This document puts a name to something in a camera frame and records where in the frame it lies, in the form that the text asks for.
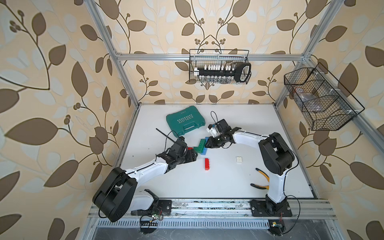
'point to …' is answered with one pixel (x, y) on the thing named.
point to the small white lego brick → (239, 159)
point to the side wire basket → (327, 104)
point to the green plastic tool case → (183, 121)
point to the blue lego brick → (205, 149)
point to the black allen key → (165, 135)
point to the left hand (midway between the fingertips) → (194, 155)
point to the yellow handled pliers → (259, 186)
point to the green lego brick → (199, 149)
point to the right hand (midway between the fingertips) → (206, 145)
